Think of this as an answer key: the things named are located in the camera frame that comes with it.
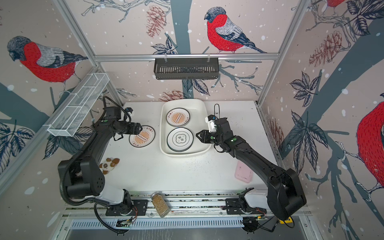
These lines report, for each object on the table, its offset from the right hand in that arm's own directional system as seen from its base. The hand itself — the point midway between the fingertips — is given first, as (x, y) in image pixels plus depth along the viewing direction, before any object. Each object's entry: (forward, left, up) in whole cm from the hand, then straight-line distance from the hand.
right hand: (196, 136), depth 80 cm
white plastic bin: (+33, +1, -13) cm, 36 cm away
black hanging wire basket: (+51, +10, +10) cm, 53 cm away
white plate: (+7, +12, -16) cm, 21 cm away
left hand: (+6, +38, 0) cm, 38 cm away
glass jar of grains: (-31, +17, -13) cm, 37 cm away
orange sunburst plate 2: (+8, +37, -16) cm, 41 cm away
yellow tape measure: (-34, -45, -18) cm, 59 cm away
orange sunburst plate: (+27, +16, -15) cm, 34 cm away
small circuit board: (-39, +34, -18) cm, 55 cm away
